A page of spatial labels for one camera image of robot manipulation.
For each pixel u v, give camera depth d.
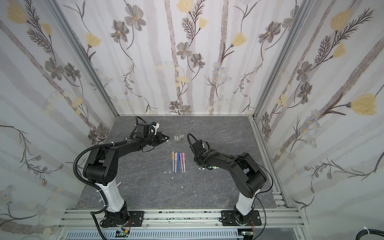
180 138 1.06
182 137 1.07
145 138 0.80
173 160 0.95
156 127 0.90
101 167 0.51
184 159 0.95
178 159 0.95
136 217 0.74
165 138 0.94
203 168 0.91
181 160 0.95
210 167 0.73
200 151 0.75
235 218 0.66
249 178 0.48
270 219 0.75
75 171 0.47
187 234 0.70
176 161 0.95
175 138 1.05
